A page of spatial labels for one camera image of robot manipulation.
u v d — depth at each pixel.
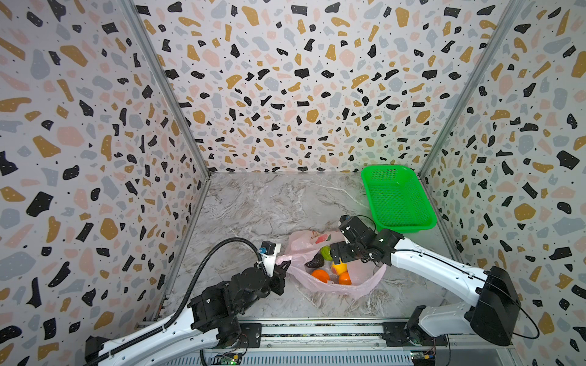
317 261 0.86
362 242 0.60
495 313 0.39
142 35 0.74
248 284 0.50
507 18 0.72
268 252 0.59
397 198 1.14
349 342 0.73
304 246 0.79
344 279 0.81
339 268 0.83
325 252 0.78
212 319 0.49
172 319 0.47
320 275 0.83
